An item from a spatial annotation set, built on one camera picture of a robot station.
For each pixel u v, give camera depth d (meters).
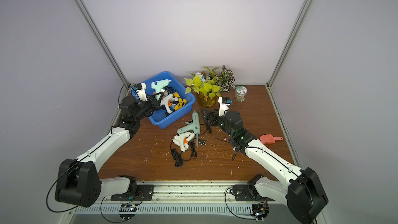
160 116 1.00
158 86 0.79
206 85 0.89
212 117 0.67
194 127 0.92
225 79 0.92
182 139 0.87
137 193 0.72
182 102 1.04
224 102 0.67
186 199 0.73
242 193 0.73
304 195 0.38
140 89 0.71
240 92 1.06
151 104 0.72
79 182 0.41
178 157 0.83
